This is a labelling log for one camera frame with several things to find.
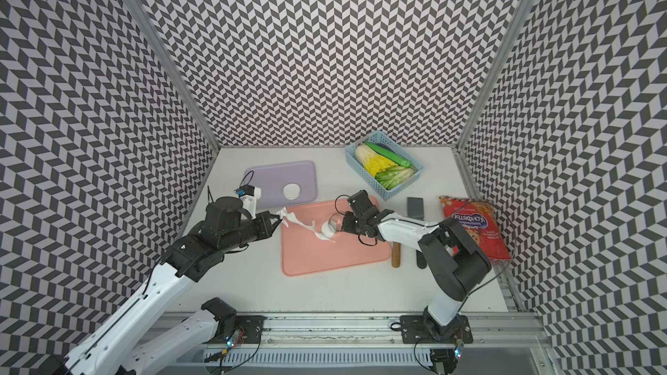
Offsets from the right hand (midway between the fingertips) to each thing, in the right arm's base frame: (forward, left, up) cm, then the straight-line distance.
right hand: (347, 227), depth 92 cm
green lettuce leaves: (+18, -18, +6) cm, 26 cm away
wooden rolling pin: (-10, -17, -2) cm, 19 cm away
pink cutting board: (-8, +14, -2) cm, 17 cm away
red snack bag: (+3, -49, -1) cm, 49 cm away
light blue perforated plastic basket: (+39, -16, +2) cm, 42 cm away
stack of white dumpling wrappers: (+16, +22, 0) cm, 27 cm away
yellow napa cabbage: (+25, -11, +6) cm, 28 cm away
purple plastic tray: (+18, +25, +2) cm, 31 cm away
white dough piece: (-5, +16, +16) cm, 24 cm away
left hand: (-8, +18, +19) cm, 27 cm away
